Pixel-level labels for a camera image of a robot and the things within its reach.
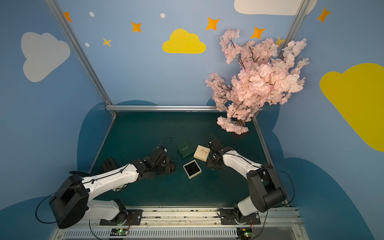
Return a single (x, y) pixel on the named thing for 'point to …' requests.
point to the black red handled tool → (81, 173)
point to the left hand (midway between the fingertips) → (175, 167)
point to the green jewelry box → (184, 149)
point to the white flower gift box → (201, 153)
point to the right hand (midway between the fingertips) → (214, 162)
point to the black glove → (108, 164)
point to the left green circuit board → (119, 232)
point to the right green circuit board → (245, 233)
